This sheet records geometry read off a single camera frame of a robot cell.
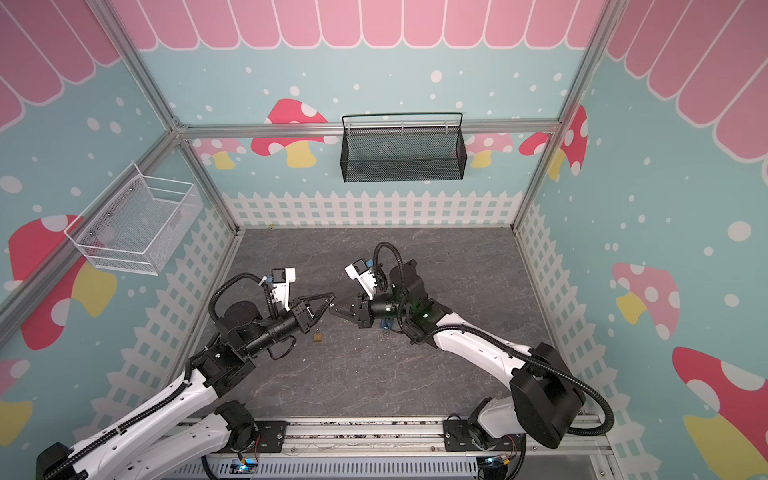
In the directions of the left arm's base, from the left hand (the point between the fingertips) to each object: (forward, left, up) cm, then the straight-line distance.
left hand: (335, 303), depth 68 cm
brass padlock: (+4, +10, -27) cm, 29 cm away
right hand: (-2, +1, -1) cm, 2 cm away
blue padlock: (-4, -12, -1) cm, 13 cm away
